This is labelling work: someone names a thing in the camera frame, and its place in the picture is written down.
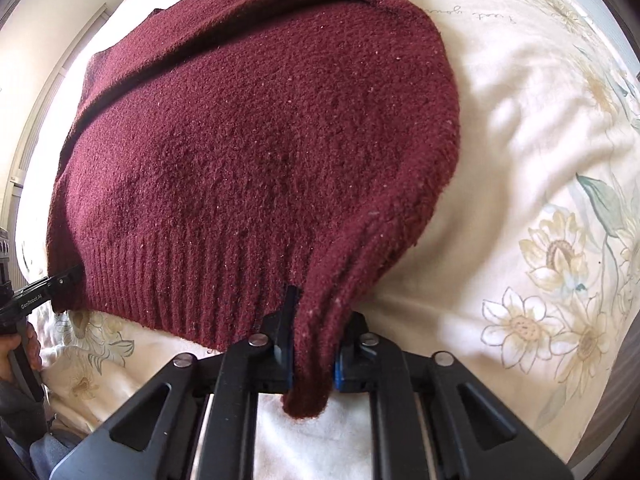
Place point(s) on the floral white duvet cover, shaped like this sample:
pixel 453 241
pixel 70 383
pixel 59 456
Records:
pixel 525 135

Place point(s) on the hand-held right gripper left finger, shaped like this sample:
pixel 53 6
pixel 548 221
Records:
pixel 286 355

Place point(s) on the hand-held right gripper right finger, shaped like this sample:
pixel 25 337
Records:
pixel 338 372

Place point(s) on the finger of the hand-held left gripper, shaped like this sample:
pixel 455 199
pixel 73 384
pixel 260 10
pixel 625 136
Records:
pixel 65 280

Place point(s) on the maroon knit sweater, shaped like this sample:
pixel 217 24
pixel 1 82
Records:
pixel 250 135

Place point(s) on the person's left hand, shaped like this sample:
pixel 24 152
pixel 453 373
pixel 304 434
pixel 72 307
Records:
pixel 35 347

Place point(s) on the person's blue jeans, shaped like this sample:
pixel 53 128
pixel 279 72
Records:
pixel 55 460

